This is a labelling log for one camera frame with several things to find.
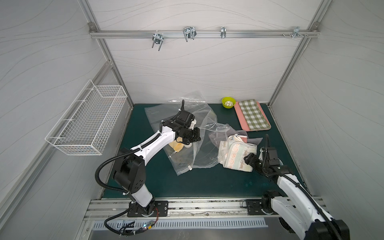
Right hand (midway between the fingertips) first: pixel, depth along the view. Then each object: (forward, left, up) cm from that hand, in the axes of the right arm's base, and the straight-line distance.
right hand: (249, 160), depth 86 cm
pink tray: (+35, -2, -6) cm, 35 cm away
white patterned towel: (+2, +10, +3) cm, 11 cm away
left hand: (+6, +28, +12) cm, 31 cm away
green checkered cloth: (+35, -12, -4) cm, 38 cm away
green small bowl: (+49, +8, -1) cm, 50 cm away
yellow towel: (+8, +44, -2) cm, 45 cm away
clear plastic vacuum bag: (+4, +28, -2) cm, 28 cm away
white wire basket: (+1, +83, +28) cm, 87 cm away
